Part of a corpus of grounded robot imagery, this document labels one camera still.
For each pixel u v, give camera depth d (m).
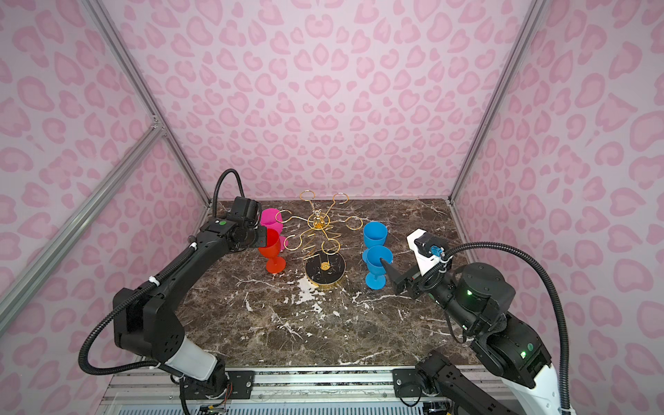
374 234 0.90
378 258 0.86
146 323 0.43
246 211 0.67
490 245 0.37
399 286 0.47
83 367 0.38
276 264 0.97
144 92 0.84
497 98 0.86
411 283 0.46
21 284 0.52
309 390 0.73
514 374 0.36
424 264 0.45
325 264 0.95
